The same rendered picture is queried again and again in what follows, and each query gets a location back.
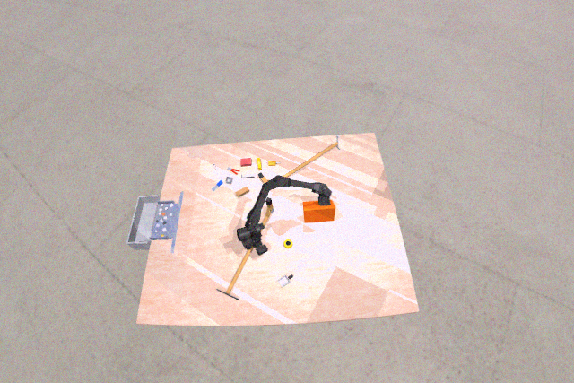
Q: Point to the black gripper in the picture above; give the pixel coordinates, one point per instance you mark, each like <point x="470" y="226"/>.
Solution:
<point x="260" y="248"/>

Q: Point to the blue-handled scraper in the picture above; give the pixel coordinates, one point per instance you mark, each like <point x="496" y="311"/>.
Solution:
<point x="216" y="186"/>

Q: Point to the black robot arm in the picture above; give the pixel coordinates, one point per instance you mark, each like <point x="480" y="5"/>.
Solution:
<point x="253" y="227"/>

